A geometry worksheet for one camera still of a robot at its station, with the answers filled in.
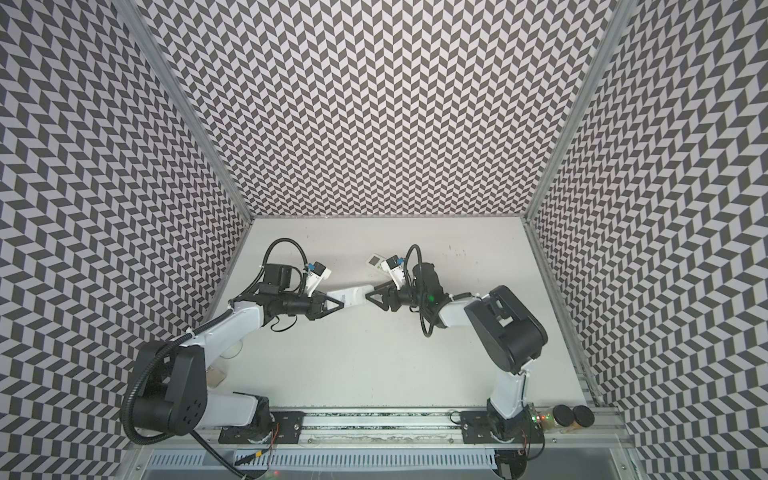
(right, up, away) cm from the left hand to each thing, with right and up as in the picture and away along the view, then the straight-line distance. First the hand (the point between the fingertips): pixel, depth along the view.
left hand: (340, 306), depth 83 cm
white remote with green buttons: (+8, +12, +20) cm, 24 cm away
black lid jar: (+53, -22, -16) cm, 59 cm away
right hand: (+8, +1, +3) cm, 9 cm away
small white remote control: (+4, +3, 0) cm, 5 cm away
